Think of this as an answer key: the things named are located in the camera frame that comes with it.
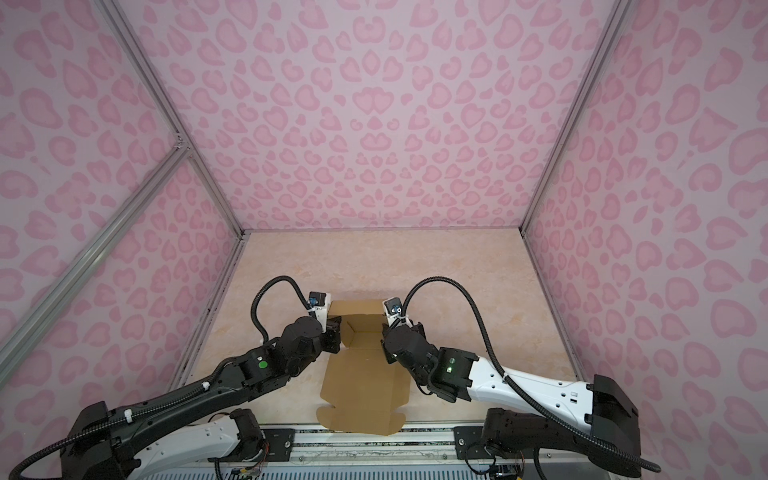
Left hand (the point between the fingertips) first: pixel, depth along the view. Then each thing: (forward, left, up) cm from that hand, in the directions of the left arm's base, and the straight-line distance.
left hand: (344, 316), depth 77 cm
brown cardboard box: (-16, -6, -10) cm, 20 cm away
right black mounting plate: (-26, -30, -17) cm, 44 cm away
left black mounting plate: (-26, +16, -16) cm, 34 cm away
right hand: (-3, -11, +1) cm, 12 cm away
